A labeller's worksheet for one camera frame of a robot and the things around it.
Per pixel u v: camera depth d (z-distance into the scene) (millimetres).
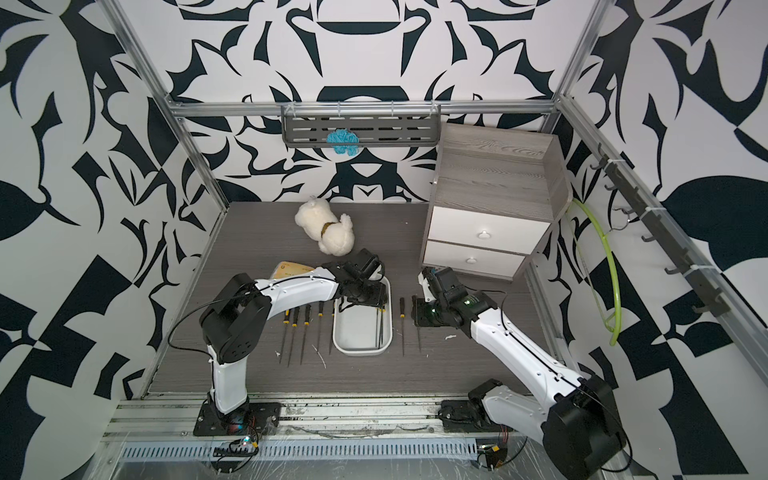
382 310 915
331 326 885
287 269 974
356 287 723
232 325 495
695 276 507
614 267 657
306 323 892
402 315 913
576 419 388
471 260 936
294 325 887
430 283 659
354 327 884
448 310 616
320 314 909
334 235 1014
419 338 874
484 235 812
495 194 801
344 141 912
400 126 986
